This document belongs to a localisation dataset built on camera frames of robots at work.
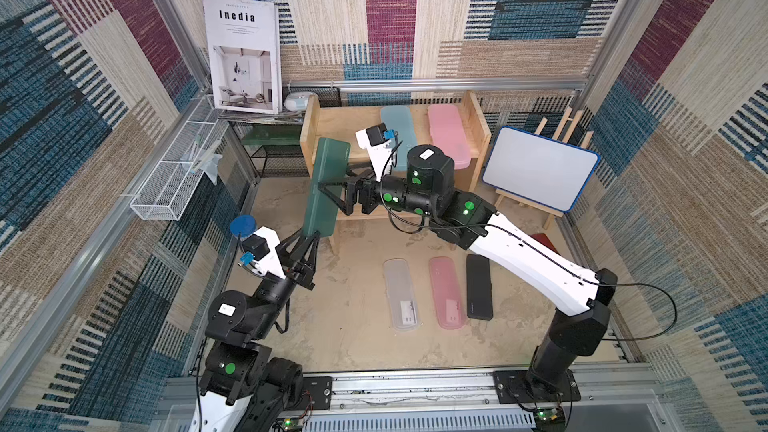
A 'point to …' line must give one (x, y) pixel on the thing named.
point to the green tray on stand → (272, 134)
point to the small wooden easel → (568, 136)
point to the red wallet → (545, 240)
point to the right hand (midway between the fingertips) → (330, 177)
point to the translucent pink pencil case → (446, 292)
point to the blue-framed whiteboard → (543, 170)
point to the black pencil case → (479, 287)
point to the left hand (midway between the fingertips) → (311, 231)
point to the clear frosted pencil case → (400, 294)
